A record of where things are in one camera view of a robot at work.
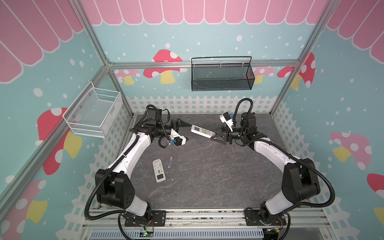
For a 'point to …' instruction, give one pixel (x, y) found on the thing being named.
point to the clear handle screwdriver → (171, 159)
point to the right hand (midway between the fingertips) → (211, 135)
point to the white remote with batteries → (202, 131)
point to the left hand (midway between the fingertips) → (188, 129)
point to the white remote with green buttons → (160, 175)
